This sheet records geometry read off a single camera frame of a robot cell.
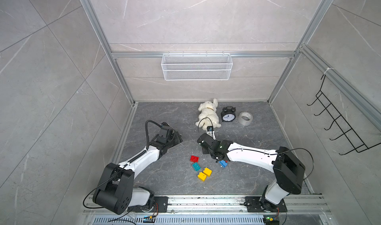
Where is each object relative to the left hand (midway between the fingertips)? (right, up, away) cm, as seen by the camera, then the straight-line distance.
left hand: (179, 134), depth 89 cm
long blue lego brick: (+26, -16, -4) cm, 31 cm away
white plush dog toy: (+19, +16, +13) cm, 28 cm away
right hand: (+17, -5, -3) cm, 18 cm away
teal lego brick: (+11, -18, -4) cm, 22 cm away
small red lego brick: (+9, -15, -1) cm, 17 cm away
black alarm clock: (+33, +13, +12) cm, 38 cm away
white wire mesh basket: (+10, +46, +11) cm, 48 cm away
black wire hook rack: (+76, +5, -27) cm, 81 cm away
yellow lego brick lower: (+14, -22, -9) cm, 27 cm away
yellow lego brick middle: (+17, -20, -7) cm, 27 cm away
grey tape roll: (+48, +10, +20) cm, 53 cm away
